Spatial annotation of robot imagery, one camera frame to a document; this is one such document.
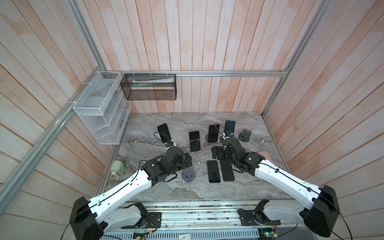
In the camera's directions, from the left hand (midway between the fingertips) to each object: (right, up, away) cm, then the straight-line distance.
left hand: (185, 163), depth 76 cm
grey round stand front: (+2, -8, +8) cm, 11 cm away
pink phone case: (+54, 0, +23) cm, 59 cm away
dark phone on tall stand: (+29, +20, +22) cm, 42 cm away
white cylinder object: (-39, -4, +8) cm, 40 cm away
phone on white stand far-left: (-15, +16, +25) cm, 33 cm away
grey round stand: (+42, +13, +27) cm, 52 cm away
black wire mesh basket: (-26, +48, +28) cm, 61 cm away
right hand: (+18, +7, +5) cm, 20 cm away
